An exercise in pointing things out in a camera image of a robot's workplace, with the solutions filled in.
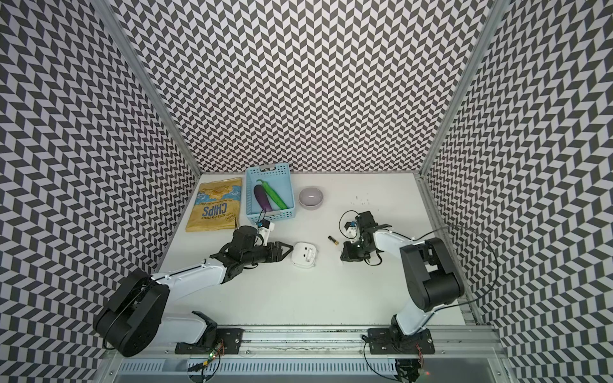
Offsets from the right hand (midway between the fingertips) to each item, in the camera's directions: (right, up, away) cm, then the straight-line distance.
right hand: (344, 260), depth 90 cm
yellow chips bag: (-55, +20, +14) cm, 61 cm away
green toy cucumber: (-28, +22, +18) cm, 39 cm away
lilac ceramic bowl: (-14, +24, +14) cm, 31 cm away
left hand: (-22, +5, -4) cm, 23 cm away
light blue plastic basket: (-30, +35, +26) cm, 53 cm away
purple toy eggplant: (-36, +24, +17) cm, 46 cm away
